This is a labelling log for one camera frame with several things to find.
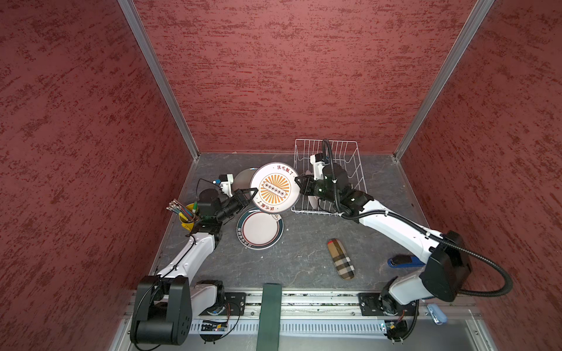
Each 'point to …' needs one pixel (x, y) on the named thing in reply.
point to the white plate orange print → (278, 191)
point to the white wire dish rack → (345, 153)
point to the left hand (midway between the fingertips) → (258, 194)
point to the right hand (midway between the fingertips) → (294, 183)
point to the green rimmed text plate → (314, 201)
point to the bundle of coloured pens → (186, 213)
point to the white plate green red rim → (259, 229)
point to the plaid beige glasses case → (342, 262)
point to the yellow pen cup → (186, 224)
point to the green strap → (268, 333)
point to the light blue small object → (437, 314)
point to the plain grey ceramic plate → (242, 180)
